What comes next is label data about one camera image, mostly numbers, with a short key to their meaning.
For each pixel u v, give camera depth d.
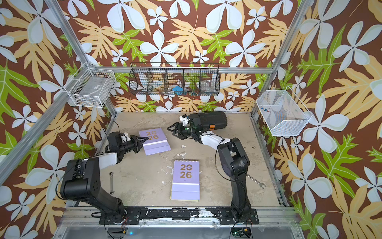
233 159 0.54
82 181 0.46
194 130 0.78
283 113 0.84
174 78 0.98
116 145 0.73
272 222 0.73
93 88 0.86
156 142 0.88
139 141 0.83
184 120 0.88
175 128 0.83
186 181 0.80
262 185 0.84
